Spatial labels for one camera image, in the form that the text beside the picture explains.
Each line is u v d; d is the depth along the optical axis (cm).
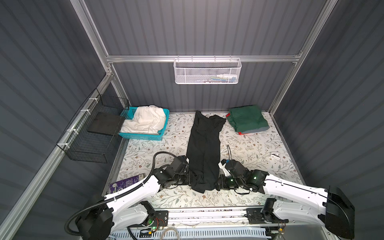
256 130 105
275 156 94
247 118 107
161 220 72
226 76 92
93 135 73
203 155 95
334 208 41
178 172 64
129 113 114
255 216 74
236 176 62
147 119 115
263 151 99
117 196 45
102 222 39
